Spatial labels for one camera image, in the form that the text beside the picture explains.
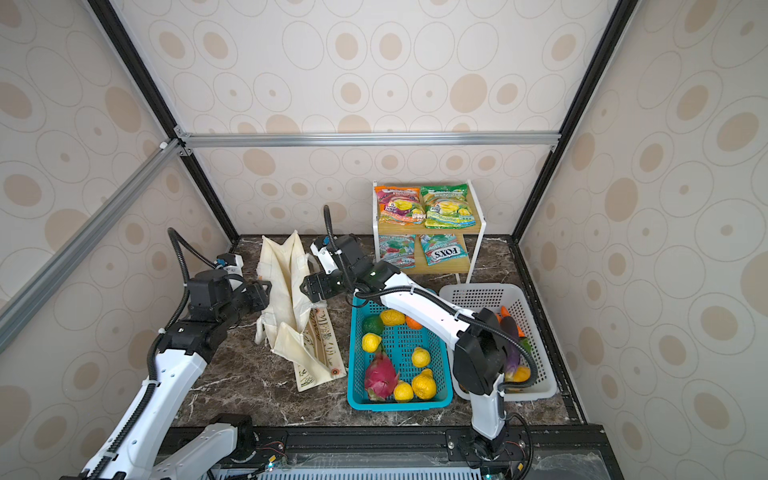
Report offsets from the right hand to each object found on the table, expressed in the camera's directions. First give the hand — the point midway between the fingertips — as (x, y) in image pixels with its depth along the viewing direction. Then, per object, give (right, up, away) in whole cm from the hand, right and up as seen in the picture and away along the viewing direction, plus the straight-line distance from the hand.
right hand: (312, 283), depth 78 cm
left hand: (-10, +1, -3) cm, 10 cm away
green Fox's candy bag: (+36, +10, +14) cm, 40 cm away
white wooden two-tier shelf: (+46, +14, +18) cm, 51 cm away
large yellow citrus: (+29, -27, 0) cm, 40 cm away
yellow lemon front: (+24, -28, 0) cm, 37 cm away
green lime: (+15, -13, +10) cm, 22 cm away
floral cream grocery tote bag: (0, -9, -11) cm, 15 cm away
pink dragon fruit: (+18, -24, -2) cm, 30 cm away
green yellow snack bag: (+35, +20, 0) cm, 41 cm away
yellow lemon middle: (+29, -21, +7) cm, 37 cm away
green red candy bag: (+23, +9, +12) cm, 28 cm away
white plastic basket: (+48, -5, +17) cm, 51 cm away
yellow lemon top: (+21, -11, +14) cm, 28 cm away
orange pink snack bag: (+23, +20, 0) cm, 31 cm away
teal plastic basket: (+22, -25, +7) cm, 34 cm away
